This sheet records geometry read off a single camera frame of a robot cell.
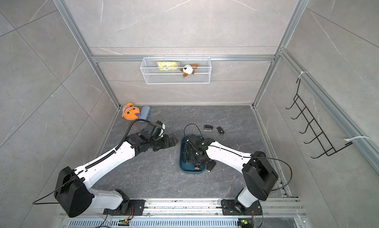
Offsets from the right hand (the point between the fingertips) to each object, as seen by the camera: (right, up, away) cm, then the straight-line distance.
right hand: (196, 162), depth 84 cm
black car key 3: (+9, -3, +2) cm, 10 cm away
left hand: (-12, +13, -4) cm, 18 cm away
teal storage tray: (-5, -4, +3) cm, 7 cm away
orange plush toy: (-47, +30, +20) cm, 59 cm away
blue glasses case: (-40, +30, +30) cm, 58 cm away
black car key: (+9, +19, +20) cm, 29 cm away
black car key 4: (-7, +6, +9) cm, 13 cm away
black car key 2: (+18, +17, +20) cm, 32 cm away
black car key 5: (-7, +1, +6) cm, 9 cm away
